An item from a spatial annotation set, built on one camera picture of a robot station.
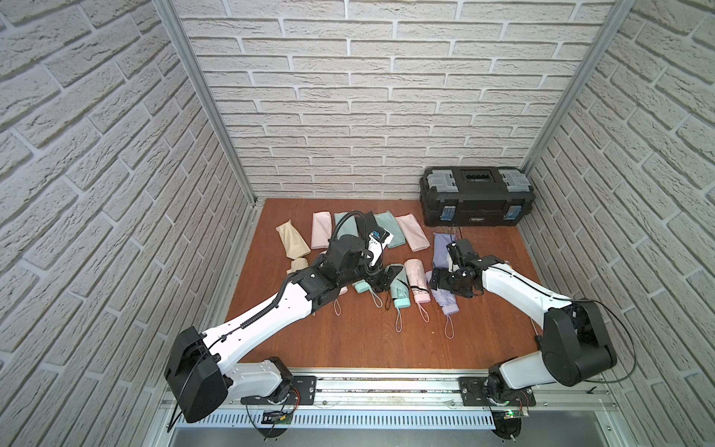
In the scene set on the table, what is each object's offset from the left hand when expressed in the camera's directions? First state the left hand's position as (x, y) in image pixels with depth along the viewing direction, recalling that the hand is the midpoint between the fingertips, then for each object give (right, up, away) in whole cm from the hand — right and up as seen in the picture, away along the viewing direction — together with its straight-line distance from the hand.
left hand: (392, 254), depth 73 cm
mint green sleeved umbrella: (-15, +8, +36) cm, 40 cm away
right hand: (+19, -12, +16) cm, 27 cm away
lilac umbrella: (+19, -18, +14) cm, 30 cm away
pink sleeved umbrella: (+12, +3, +33) cm, 36 cm away
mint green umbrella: (+4, -14, +16) cm, 22 cm away
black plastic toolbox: (+32, +19, +26) cm, 46 cm away
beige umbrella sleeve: (-35, +1, +29) cm, 46 cm away
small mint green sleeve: (+2, +9, +39) cm, 40 cm away
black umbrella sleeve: (-7, +9, +37) cm, 39 cm away
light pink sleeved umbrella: (-25, +6, +33) cm, 42 cm away
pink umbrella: (+10, -10, +20) cm, 24 cm away
